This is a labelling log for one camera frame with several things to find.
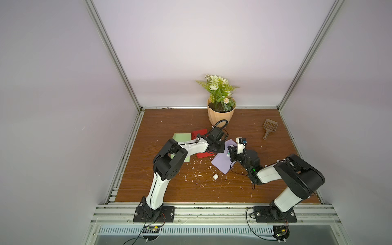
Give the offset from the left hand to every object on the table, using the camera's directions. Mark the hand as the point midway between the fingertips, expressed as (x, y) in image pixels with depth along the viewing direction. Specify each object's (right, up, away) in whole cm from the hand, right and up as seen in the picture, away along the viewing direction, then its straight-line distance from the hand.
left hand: (225, 148), depth 95 cm
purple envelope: (-3, -7, -3) cm, 9 cm away
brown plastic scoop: (+36, +13, +15) cm, 41 cm away
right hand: (+2, +4, -6) cm, 8 cm away
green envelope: (-30, +6, +9) cm, 31 cm away
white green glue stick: (+1, -3, -5) cm, 6 cm away
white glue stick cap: (-7, -14, -10) cm, 19 cm away
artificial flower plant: (-4, +36, -3) cm, 36 cm away
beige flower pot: (-6, +20, +3) cm, 21 cm away
